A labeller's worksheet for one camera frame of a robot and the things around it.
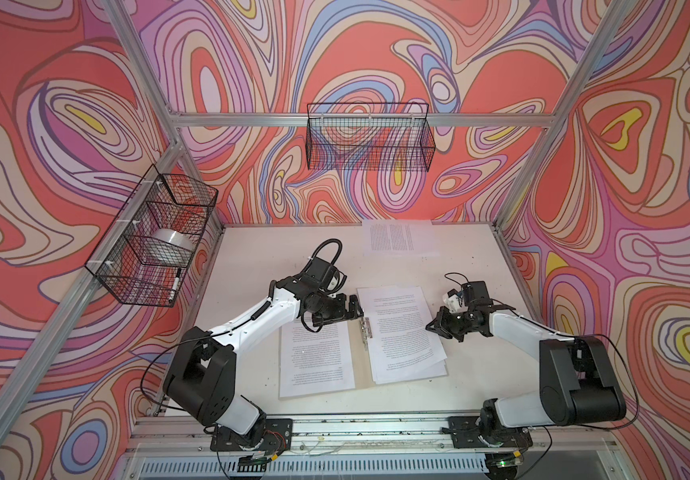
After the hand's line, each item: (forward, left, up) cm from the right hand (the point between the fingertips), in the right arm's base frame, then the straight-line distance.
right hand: (429, 332), depth 89 cm
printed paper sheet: (-12, +2, +2) cm, 12 cm away
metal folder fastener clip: (0, +19, 0) cm, 19 cm away
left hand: (+2, +23, +10) cm, 25 cm away
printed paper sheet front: (0, +7, -2) cm, 7 cm away
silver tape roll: (+9, +67, +33) cm, 75 cm away
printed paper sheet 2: (-7, +34, -2) cm, 35 cm away
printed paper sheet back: (+40, +3, -1) cm, 40 cm away
